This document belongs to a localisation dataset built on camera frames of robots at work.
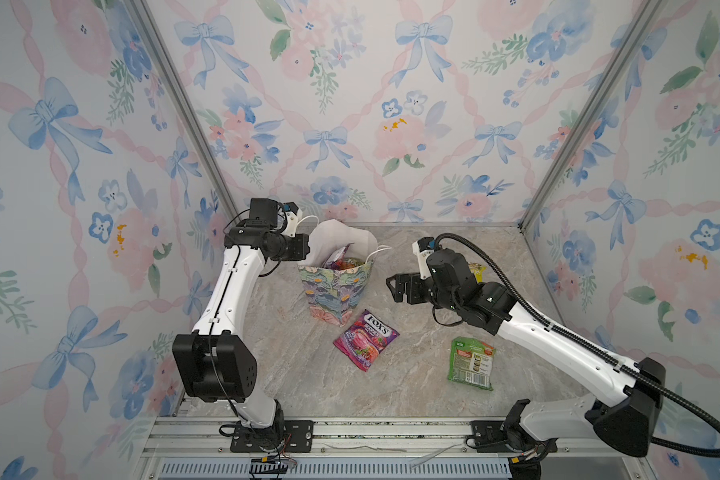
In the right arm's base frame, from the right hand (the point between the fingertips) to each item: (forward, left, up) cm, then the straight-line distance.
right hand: (398, 275), depth 74 cm
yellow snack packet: (+17, -29, -20) cm, 39 cm away
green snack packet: (-12, -22, -26) cm, 36 cm away
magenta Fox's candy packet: (-7, +9, -23) cm, 25 cm away
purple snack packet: (+10, +16, -7) cm, 20 cm away
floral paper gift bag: (0, +17, -9) cm, 19 cm away
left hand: (+10, +24, -1) cm, 26 cm away
